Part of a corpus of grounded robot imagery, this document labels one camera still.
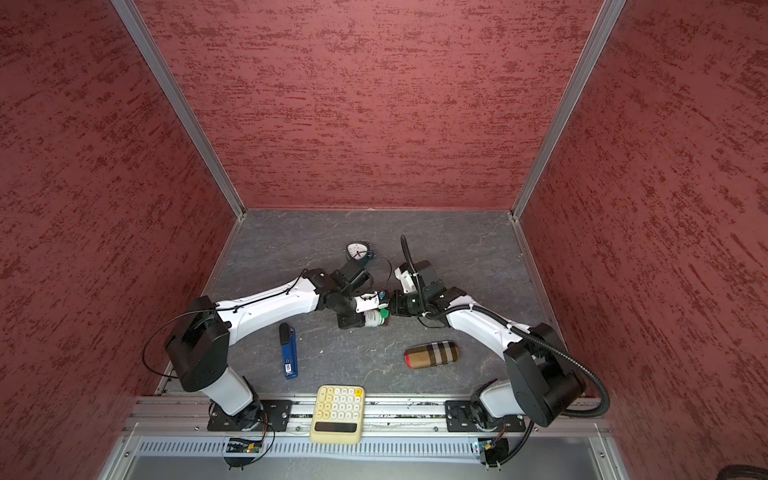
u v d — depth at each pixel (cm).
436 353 81
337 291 63
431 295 67
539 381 43
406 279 80
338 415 73
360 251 103
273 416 75
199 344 44
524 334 46
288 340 83
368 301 74
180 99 87
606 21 72
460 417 74
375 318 85
